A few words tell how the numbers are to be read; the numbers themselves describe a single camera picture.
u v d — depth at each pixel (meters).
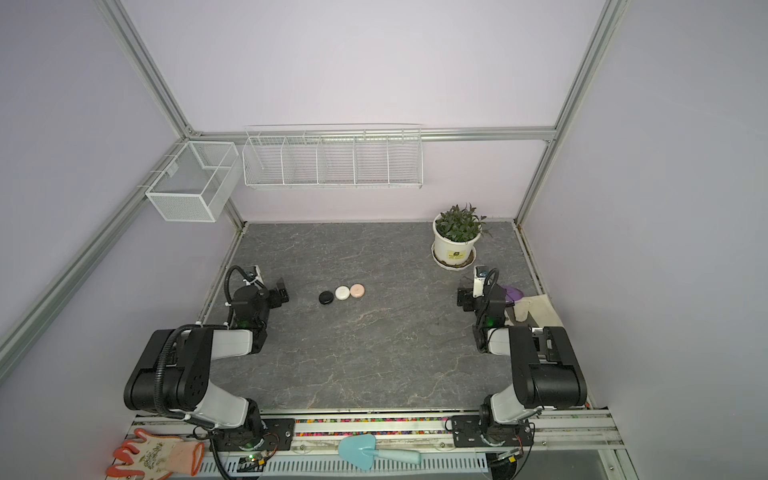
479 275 0.81
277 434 0.74
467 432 0.74
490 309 0.71
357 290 0.99
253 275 0.80
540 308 0.97
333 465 0.71
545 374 0.45
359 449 0.71
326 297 0.99
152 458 0.69
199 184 0.98
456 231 0.94
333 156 1.05
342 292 0.99
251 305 0.72
